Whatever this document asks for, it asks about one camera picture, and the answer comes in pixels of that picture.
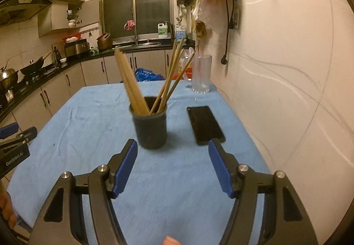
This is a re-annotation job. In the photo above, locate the black kitchen countertop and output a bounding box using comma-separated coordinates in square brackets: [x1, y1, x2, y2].
[0, 39, 195, 124]

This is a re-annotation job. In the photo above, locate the person's left hand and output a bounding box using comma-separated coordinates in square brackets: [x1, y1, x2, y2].
[0, 191, 17, 230]

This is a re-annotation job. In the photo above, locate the white green-label detergent bottle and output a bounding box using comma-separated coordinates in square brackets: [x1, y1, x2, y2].
[158, 21, 169, 39]

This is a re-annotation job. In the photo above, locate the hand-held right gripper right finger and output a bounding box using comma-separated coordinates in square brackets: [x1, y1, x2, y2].
[208, 138, 318, 245]

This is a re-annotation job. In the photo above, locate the steel sink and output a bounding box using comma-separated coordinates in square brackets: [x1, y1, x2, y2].
[112, 40, 161, 48]

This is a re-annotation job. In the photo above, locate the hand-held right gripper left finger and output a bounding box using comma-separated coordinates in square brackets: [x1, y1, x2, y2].
[29, 138, 139, 245]

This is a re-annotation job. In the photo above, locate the pile of wooden chopsticks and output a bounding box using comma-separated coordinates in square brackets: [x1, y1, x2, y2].
[114, 37, 195, 115]

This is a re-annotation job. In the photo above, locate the dark hanging bag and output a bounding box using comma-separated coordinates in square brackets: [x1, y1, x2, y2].
[177, 0, 195, 20]

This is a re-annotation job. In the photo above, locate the black smartphone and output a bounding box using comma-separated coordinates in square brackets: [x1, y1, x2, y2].
[187, 106, 226, 146]

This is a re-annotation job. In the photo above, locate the blue plastic bag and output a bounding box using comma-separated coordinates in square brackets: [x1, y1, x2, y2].
[135, 68, 166, 82]

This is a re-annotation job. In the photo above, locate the pinkish white hanging bag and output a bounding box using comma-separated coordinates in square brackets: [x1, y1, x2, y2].
[194, 0, 222, 31]

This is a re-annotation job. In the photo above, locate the black power plug cable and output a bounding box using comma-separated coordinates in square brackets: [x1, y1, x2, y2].
[221, 0, 235, 66]

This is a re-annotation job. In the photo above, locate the steel pot with lid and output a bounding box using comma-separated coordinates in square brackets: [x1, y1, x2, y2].
[0, 66, 19, 89]

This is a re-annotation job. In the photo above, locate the black wok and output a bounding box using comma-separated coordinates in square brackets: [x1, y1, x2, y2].
[20, 50, 53, 75]

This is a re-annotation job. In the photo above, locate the clear plastic bag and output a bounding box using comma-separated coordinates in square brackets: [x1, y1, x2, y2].
[178, 47, 195, 77]

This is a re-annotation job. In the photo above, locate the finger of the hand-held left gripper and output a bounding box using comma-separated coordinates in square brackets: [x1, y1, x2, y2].
[0, 127, 38, 151]
[0, 122, 19, 139]

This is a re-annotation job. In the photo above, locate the silver countertop appliance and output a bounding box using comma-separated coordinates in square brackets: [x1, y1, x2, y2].
[64, 39, 89, 58]

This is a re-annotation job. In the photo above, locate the black gas stove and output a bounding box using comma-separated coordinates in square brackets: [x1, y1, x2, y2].
[0, 64, 60, 104]

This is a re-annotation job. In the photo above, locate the brown cooking pot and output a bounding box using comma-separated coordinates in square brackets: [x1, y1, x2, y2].
[96, 33, 113, 51]

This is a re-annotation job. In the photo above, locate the clear glass mug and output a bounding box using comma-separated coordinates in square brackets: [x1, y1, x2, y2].
[191, 55, 213, 94]

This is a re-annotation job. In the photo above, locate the blue table cloth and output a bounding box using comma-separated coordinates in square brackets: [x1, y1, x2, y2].
[7, 79, 273, 245]

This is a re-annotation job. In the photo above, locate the red plastic basin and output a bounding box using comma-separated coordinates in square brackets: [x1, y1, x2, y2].
[172, 68, 192, 81]

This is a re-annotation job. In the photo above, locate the dark range hood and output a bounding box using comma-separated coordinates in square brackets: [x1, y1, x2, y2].
[0, 0, 54, 25]

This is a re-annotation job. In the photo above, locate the open wall shelf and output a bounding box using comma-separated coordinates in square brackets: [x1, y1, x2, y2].
[67, 3, 83, 28]

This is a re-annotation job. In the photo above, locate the white blue-label detergent bottle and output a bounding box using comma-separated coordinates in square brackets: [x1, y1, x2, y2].
[175, 24, 188, 39]

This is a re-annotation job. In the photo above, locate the dark grey perforated utensil holder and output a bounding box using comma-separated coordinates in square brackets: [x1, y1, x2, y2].
[129, 96, 168, 150]

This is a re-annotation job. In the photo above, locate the brown dried bundle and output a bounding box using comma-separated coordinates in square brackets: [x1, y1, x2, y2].
[195, 21, 208, 39]

